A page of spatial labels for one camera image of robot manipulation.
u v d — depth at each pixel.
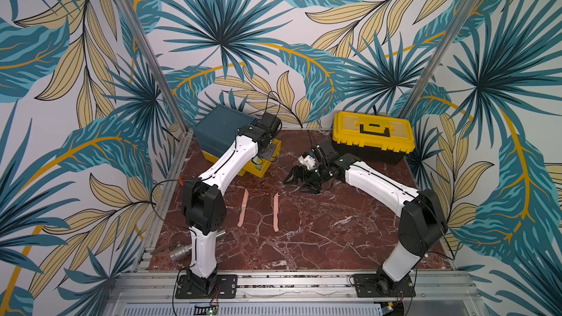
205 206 0.49
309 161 0.80
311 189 0.75
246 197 0.94
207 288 0.64
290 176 0.76
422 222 0.45
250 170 0.91
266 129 0.68
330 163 0.66
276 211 0.90
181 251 0.75
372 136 0.95
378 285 0.66
